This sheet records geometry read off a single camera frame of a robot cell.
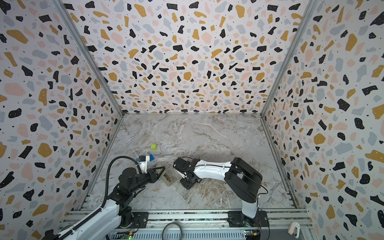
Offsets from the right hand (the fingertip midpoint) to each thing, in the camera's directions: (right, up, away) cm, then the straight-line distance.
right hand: (184, 181), depth 85 cm
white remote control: (-9, +3, -5) cm, 11 cm away
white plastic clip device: (+54, -17, -15) cm, 58 cm away
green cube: (-23, +18, +14) cm, 32 cm away
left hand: (-10, +10, -6) cm, 16 cm away
